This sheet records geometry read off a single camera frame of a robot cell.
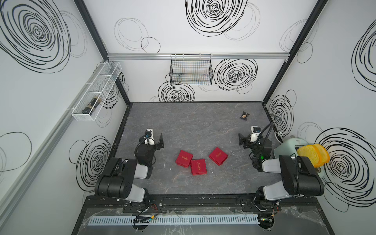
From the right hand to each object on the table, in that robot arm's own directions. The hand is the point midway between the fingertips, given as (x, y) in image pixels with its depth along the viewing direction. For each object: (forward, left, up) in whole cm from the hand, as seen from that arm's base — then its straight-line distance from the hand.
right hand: (248, 133), depth 91 cm
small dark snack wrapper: (+22, -4, -9) cm, 24 cm away
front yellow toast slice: (-17, -23, +11) cm, 31 cm away
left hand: (-3, +59, +3) cm, 59 cm away
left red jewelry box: (-15, +40, -6) cm, 43 cm away
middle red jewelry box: (-20, +31, -5) cm, 37 cm away
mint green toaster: (-12, -17, +6) cm, 22 cm away
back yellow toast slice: (-19, -28, +12) cm, 36 cm away
